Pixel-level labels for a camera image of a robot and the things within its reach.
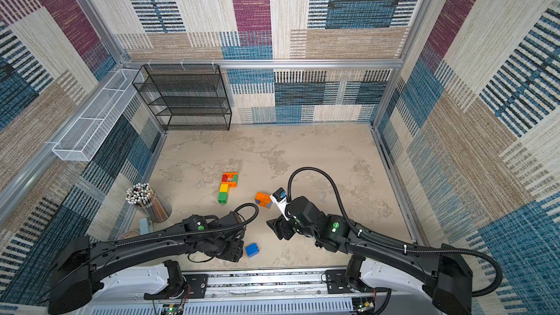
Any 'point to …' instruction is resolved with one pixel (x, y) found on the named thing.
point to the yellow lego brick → (224, 188)
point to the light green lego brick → (235, 179)
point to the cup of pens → (154, 208)
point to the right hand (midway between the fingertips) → (279, 218)
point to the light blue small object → (144, 226)
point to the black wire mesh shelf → (186, 97)
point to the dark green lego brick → (222, 197)
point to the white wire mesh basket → (81, 138)
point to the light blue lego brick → (268, 205)
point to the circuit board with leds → (365, 306)
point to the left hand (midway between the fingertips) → (237, 254)
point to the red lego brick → (224, 178)
